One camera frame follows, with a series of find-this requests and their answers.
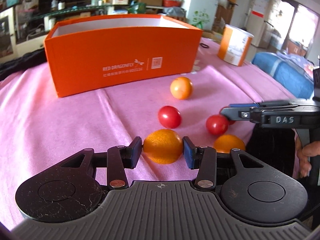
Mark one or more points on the black cloth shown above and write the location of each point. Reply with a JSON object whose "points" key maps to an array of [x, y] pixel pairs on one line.
{"points": [[22, 62]]}

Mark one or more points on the red plastic basin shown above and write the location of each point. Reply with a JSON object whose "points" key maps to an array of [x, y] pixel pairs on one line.
{"points": [[172, 3]]}

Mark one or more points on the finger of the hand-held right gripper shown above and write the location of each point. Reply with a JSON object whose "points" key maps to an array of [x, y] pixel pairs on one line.
{"points": [[241, 105], [235, 113]]}

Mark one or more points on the orange cardboard box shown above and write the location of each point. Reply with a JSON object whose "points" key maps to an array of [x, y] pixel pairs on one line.
{"points": [[100, 55]]}

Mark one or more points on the orange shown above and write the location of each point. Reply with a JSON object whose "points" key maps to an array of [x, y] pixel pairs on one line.
{"points": [[228, 143], [181, 87], [162, 146]]}

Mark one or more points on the white water dispenser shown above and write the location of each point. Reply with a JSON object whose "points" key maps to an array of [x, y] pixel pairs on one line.
{"points": [[257, 22]]}

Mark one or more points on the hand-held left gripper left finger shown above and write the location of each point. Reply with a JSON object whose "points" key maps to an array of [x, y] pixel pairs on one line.
{"points": [[136, 152]]}

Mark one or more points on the orange and white canister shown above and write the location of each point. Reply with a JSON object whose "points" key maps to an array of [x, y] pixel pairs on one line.
{"points": [[235, 45]]}

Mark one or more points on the bright window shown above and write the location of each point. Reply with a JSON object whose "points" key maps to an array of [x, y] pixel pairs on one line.
{"points": [[300, 25]]}

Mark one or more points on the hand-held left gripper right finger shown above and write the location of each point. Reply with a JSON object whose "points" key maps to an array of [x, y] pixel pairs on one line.
{"points": [[188, 155]]}

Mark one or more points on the red tomato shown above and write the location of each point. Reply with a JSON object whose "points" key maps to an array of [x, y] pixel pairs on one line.
{"points": [[169, 116], [216, 126]]}

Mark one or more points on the person's right hand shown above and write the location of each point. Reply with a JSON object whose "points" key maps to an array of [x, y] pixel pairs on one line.
{"points": [[303, 160]]}

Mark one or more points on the blue cushion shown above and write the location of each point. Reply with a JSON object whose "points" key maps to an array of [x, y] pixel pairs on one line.
{"points": [[282, 76]]}

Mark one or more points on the white glass-door cabinet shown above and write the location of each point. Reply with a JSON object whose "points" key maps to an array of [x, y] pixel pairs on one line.
{"points": [[6, 30]]}

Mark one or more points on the pink tablecloth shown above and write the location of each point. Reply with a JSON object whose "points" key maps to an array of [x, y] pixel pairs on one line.
{"points": [[50, 130]]}

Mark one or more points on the green box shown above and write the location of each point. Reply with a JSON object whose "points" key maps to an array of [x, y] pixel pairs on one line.
{"points": [[137, 8]]}

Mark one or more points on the white fridge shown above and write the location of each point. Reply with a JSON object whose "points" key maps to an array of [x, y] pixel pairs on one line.
{"points": [[200, 5]]}

